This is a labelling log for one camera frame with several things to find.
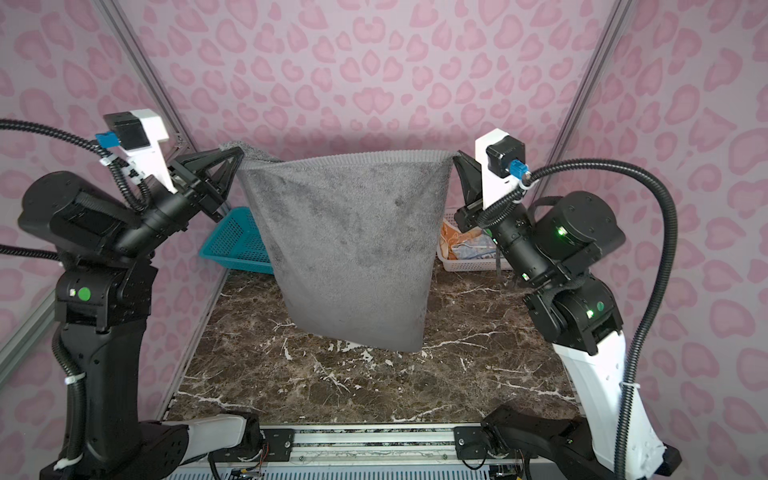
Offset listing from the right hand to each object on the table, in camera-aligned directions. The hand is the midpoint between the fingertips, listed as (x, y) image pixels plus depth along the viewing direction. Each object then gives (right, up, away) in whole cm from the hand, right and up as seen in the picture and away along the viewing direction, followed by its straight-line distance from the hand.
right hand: (459, 149), depth 42 cm
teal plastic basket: (-70, -10, +74) cm, 103 cm away
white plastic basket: (+17, -18, +65) cm, 69 cm away
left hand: (-32, +1, 0) cm, 32 cm away
